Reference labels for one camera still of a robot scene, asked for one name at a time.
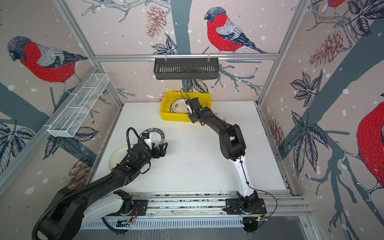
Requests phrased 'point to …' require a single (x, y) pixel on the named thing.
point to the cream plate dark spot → (179, 106)
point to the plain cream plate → (118, 155)
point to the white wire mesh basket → (71, 115)
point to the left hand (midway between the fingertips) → (160, 143)
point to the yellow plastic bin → (205, 99)
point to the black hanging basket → (186, 68)
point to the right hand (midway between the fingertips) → (196, 116)
